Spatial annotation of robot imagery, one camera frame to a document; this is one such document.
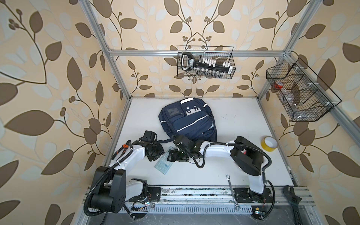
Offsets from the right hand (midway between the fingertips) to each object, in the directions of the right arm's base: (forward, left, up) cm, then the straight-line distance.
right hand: (171, 159), depth 85 cm
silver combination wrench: (-25, -35, -2) cm, 43 cm away
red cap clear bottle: (+29, -66, +31) cm, 78 cm away
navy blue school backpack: (+27, -13, +6) cm, 31 cm away
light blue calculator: (-2, +4, -1) cm, 5 cm away
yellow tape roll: (+6, -61, 0) cm, 61 cm away
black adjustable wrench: (-23, -65, -2) cm, 69 cm away
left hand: (+5, +6, +2) cm, 8 cm away
